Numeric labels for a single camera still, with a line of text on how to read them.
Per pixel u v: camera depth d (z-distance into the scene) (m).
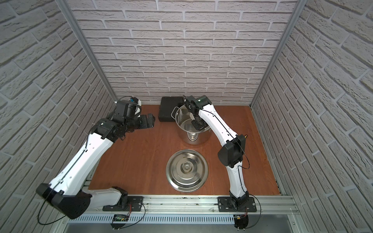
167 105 1.12
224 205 0.73
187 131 0.84
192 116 1.03
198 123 0.72
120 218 0.72
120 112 0.51
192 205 0.76
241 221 0.68
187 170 0.84
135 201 0.76
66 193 0.37
